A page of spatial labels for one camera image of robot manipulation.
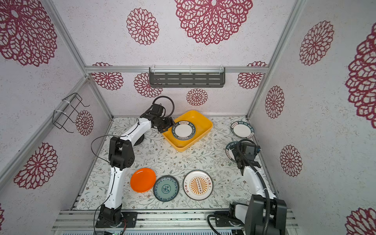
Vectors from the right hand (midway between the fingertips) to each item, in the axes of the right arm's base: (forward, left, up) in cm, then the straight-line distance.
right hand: (236, 147), depth 87 cm
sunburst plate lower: (-19, +22, -12) cm, 32 cm away
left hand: (+16, +40, -2) cm, 43 cm away
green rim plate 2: (-4, +5, +6) cm, 9 cm away
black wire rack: (+8, +94, +22) cm, 96 cm away
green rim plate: (+21, +33, -10) cm, 40 cm away
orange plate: (-18, +55, -9) cm, 58 cm away
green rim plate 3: (+24, -11, -11) cm, 29 cm away
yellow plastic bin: (+27, +19, -10) cm, 34 cm away
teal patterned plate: (-22, +41, -11) cm, 48 cm away
